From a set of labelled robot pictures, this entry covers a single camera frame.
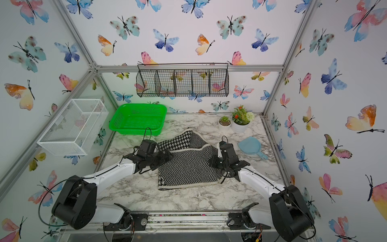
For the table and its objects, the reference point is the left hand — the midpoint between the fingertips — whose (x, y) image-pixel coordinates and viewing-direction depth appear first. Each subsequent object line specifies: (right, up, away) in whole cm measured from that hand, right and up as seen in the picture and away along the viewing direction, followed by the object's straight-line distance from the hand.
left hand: (171, 157), depth 88 cm
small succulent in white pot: (+34, +20, +16) cm, 43 cm away
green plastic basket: (-31, +24, +30) cm, 50 cm away
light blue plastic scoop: (+51, +6, +14) cm, 54 cm away
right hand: (+22, 0, -3) cm, 22 cm away
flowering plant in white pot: (+43, +23, +9) cm, 49 cm away
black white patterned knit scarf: (+11, -5, 0) cm, 12 cm away
